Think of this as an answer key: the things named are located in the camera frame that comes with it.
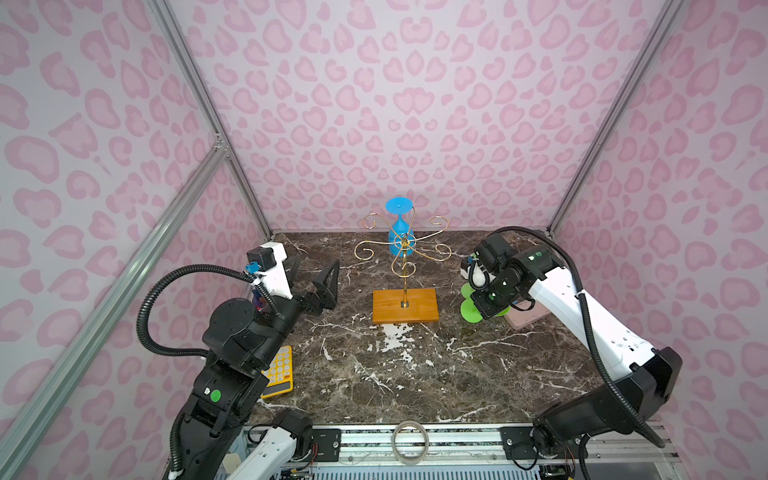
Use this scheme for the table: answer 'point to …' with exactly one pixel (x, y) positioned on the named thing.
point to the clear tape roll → (420, 458)
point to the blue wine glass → (401, 237)
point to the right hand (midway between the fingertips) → (482, 305)
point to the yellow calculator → (279, 374)
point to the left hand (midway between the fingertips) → (317, 255)
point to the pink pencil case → (521, 318)
